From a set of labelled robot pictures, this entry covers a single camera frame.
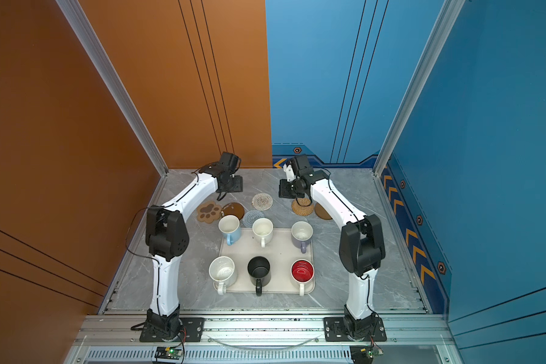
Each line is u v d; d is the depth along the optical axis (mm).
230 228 934
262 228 936
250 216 1021
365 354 698
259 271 851
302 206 1054
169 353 710
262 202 1060
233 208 1050
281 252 893
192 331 730
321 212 1019
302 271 843
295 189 766
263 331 754
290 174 828
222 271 849
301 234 940
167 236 555
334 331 725
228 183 756
